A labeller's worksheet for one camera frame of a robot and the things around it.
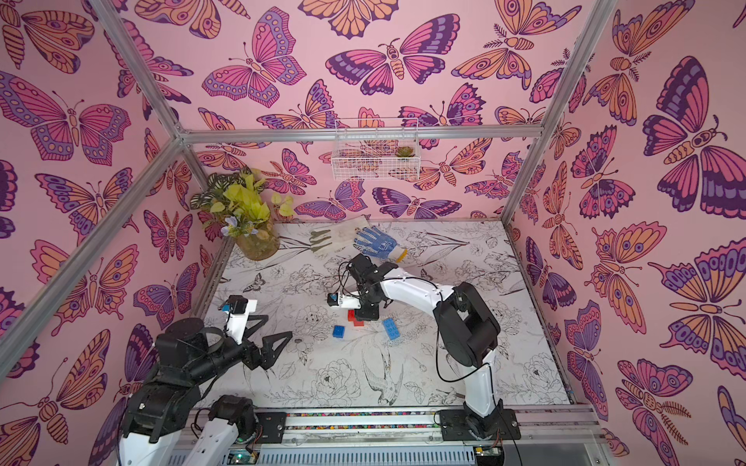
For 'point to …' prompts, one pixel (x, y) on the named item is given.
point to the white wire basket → (372, 160)
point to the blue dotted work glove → (381, 245)
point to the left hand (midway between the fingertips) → (280, 323)
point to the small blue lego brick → (339, 331)
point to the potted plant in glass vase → (237, 204)
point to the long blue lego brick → (390, 328)
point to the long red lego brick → (351, 314)
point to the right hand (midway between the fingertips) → (362, 305)
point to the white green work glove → (339, 233)
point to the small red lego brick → (357, 323)
